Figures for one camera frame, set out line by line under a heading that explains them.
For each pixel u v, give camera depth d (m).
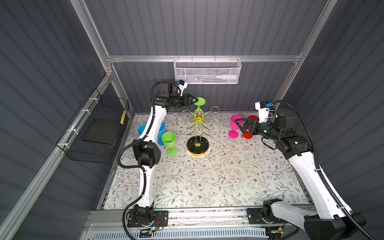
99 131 0.78
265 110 0.60
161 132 0.90
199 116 0.78
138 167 0.60
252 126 0.59
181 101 0.78
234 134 1.06
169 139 0.92
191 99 0.86
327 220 0.38
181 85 0.80
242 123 0.61
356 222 0.36
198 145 0.99
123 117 0.83
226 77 0.91
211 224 0.73
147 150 0.57
